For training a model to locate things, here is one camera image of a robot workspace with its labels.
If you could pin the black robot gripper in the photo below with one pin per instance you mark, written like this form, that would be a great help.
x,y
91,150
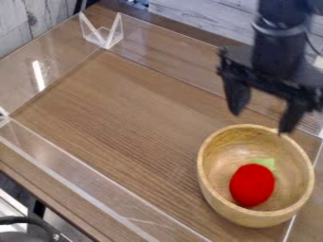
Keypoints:
x,y
301,89

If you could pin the light green block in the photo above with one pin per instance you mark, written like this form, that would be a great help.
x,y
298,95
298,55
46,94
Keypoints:
x,y
267,162

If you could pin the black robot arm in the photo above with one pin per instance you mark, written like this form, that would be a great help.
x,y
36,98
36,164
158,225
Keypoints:
x,y
273,65

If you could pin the brown wooden bowl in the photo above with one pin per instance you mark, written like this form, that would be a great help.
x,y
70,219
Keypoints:
x,y
235,146

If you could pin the black metal stand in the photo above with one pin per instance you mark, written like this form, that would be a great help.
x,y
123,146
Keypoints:
x,y
23,224

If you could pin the clear acrylic corner bracket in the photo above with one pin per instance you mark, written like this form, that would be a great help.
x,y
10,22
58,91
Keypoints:
x,y
103,37

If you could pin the clear acrylic tray wall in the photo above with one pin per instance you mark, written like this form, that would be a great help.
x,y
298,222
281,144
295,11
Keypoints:
x,y
94,202

